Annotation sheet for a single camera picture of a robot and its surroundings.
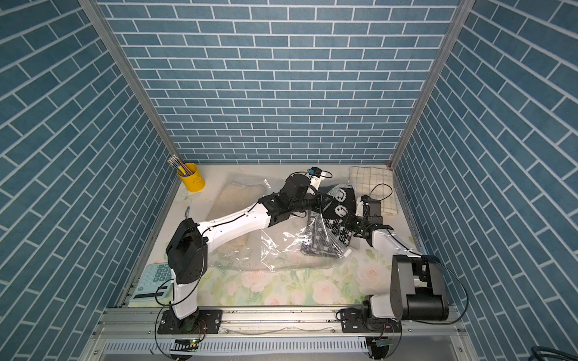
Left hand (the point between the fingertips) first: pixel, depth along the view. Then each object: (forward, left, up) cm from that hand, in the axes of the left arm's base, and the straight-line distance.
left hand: (338, 201), depth 78 cm
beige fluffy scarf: (-9, +36, -22) cm, 43 cm away
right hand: (+3, -6, -16) cm, 17 cm away
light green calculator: (-19, +68, -23) cm, 74 cm away
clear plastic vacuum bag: (-9, +15, -16) cm, 23 cm away
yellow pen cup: (+22, +63, -18) cm, 69 cm away
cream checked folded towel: (+24, -24, -18) cm, 39 cm away
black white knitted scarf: (-9, +4, -6) cm, 12 cm away
